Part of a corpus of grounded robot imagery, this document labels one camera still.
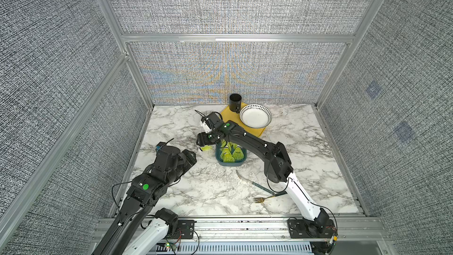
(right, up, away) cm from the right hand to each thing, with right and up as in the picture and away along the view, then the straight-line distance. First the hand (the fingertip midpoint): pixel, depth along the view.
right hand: (199, 137), depth 92 cm
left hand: (+1, -6, -21) cm, 21 cm away
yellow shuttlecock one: (+16, -8, +1) cm, 18 cm away
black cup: (+19, +21, +20) cm, 35 cm away
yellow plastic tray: (+15, +12, +21) cm, 29 cm away
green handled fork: (+30, -28, -11) cm, 42 cm away
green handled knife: (+27, -22, -7) cm, 35 cm away
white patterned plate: (+32, +12, +19) cm, 39 cm away
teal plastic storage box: (+19, -14, +1) cm, 24 cm away
